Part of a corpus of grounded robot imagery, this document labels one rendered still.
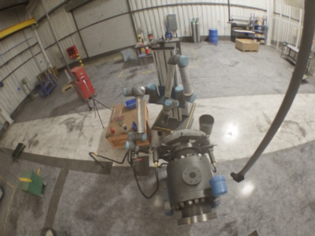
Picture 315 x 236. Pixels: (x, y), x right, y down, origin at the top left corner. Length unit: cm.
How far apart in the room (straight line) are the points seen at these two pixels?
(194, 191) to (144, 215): 116
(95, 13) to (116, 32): 208
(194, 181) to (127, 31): 929
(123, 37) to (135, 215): 946
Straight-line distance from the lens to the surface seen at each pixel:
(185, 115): 281
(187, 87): 184
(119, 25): 981
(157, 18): 940
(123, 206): 254
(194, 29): 899
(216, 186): 137
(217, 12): 991
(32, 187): 367
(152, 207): 238
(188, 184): 149
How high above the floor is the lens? 231
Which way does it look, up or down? 44 degrees down
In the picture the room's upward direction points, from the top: 14 degrees counter-clockwise
